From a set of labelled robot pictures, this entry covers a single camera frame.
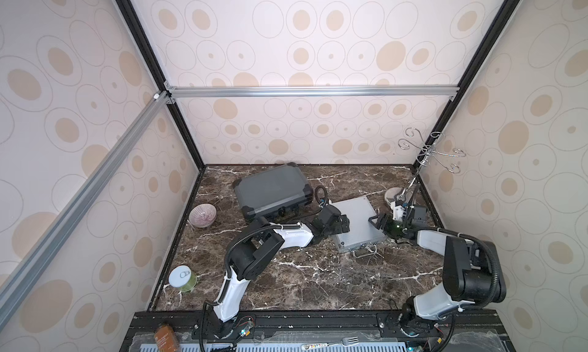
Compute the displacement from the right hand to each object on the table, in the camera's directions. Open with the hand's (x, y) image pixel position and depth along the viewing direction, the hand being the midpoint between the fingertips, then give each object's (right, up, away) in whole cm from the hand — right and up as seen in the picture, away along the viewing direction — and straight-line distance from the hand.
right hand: (383, 223), depth 94 cm
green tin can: (-75, -17, -16) cm, 79 cm away
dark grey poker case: (-47, +14, +2) cm, 49 cm away
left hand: (-14, 0, -3) cm, 15 cm away
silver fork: (-21, -33, -24) cm, 46 cm away
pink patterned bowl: (-77, +3, +4) cm, 77 cm away
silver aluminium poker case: (-10, -3, -2) cm, 11 cm away
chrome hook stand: (+10, +11, +13) cm, 20 cm away
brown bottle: (-75, -31, -26) cm, 85 cm away
